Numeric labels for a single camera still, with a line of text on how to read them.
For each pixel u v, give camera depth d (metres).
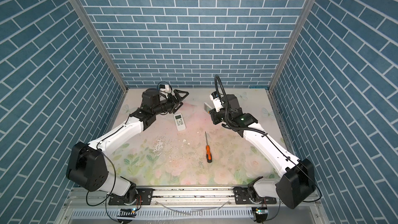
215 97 0.68
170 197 0.75
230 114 0.58
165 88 0.77
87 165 0.41
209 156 0.85
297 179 0.39
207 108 0.80
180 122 0.99
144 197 0.74
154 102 0.64
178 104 0.71
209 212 0.71
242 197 0.74
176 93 0.72
